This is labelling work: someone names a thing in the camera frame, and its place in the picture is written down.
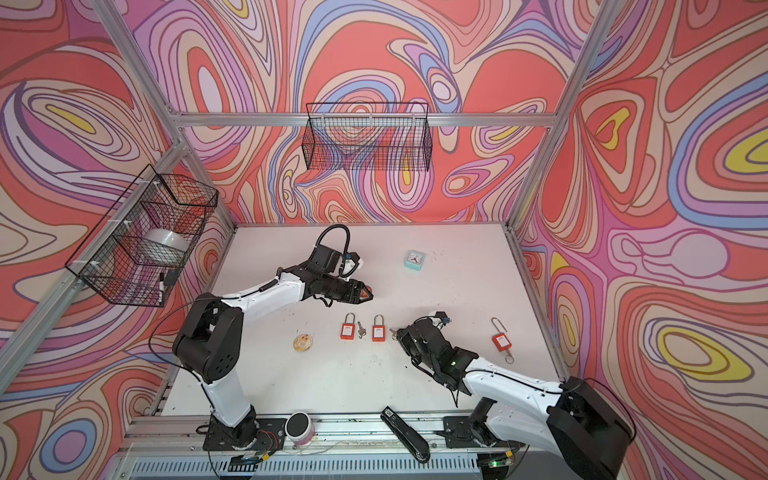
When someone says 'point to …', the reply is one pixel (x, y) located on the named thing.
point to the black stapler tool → (417, 447)
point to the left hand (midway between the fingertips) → (369, 294)
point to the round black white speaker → (299, 428)
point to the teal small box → (414, 260)
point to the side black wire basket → (135, 256)
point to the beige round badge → (302, 342)
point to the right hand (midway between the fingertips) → (396, 335)
